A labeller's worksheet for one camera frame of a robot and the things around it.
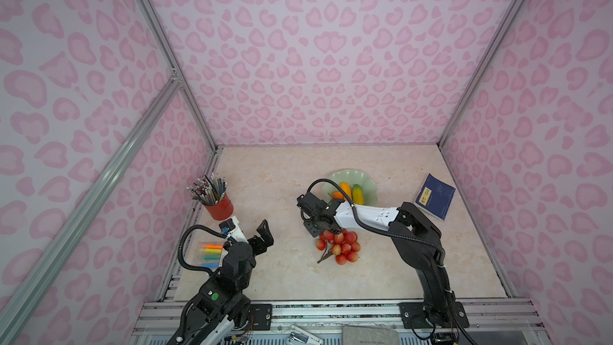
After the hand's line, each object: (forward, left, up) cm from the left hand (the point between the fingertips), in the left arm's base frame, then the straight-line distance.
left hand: (257, 223), depth 77 cm
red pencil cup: (+10, +16, -9) cm, 21 cm away
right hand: (+7, -18, -14) cm, 24 cm away
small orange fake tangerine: (+17, -28, -11) cm, 34 cm away
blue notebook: (+18, -70, -16) cm, 74 cm away
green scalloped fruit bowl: (+27, -35, -13) cm, 46 cm away
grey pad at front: (-29, -33, -12) cm, 46 cm away
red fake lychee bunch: (-4, -29, -12) cm, 31 cm away
